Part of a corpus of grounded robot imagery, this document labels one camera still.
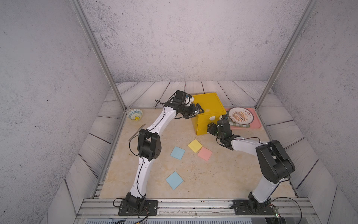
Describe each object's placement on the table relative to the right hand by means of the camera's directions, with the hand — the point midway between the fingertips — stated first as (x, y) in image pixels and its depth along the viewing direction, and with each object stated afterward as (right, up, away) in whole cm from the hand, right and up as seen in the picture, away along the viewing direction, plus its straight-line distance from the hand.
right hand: (211, 125), depth 95 cm
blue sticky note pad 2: (-24, -32, -13) cm, 42 cm away
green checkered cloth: (+25, -1, +12) cm, 28 cm away
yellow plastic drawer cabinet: (0, +11, -4) cm, 12 cm away
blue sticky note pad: (-23, -19, -2) cm, 30 cm away
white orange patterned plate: (+28, +7, +19) cm, 34 cm away
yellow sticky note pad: (-11, -14, +2) cm, 18 cm away
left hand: (-7, +8, -5) cm, 11 cm away
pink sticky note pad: (-5, -19, 0) cm, 20 cm away
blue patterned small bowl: (-58, +8, +19) cm, 62 cm away
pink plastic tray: (+37, +1, +14) cm, 40 cm away
